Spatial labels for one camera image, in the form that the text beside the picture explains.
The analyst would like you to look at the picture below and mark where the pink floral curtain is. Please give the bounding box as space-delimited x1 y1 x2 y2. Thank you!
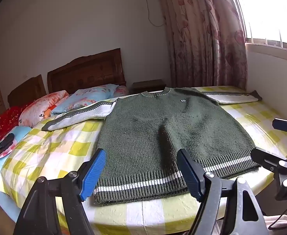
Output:
156 0 248 91

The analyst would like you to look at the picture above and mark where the black cable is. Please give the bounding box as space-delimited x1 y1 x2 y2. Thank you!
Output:
268 207 287 230

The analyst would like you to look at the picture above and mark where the white power cable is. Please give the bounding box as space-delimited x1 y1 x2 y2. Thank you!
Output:
143 0 165 27

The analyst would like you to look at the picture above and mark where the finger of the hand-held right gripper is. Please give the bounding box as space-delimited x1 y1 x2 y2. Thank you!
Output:
272 118 287 134
251 147 287 175

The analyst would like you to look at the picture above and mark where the blue floral pillow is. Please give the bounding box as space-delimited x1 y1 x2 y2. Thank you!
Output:
51 84 119 115

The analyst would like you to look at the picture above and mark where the green knit sweater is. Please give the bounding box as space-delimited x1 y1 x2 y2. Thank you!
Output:
41 87 263 206

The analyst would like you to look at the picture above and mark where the small wooden headboard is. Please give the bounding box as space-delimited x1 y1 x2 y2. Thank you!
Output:
7 75 47 108

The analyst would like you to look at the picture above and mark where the large wooden headboard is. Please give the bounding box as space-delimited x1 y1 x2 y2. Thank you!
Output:
47 48 127 95

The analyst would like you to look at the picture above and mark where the barred window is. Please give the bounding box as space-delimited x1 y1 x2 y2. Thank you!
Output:
228 0 287 52

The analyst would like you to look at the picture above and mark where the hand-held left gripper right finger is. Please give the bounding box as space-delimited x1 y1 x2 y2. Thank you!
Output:
176 148 269 235

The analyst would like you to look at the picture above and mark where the person's white clothing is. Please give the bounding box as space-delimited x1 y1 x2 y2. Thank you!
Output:
214 213 287 235

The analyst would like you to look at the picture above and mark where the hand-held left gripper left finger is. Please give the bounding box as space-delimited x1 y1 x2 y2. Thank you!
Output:
13 148 107 235

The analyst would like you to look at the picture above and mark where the orange floral pillow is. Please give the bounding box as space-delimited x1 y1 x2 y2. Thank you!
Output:
19 90 69 128

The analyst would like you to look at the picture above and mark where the dark wooden nightstand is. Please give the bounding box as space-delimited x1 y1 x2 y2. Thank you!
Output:
129 79 167 95

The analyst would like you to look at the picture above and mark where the yellow checked cloth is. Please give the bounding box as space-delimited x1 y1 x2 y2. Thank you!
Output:
0 86 287 233

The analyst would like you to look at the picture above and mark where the red patterned blanket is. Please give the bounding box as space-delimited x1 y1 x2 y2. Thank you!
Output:
0 100 34 145

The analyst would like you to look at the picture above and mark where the black object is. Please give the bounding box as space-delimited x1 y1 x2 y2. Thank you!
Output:
0 133 15 151

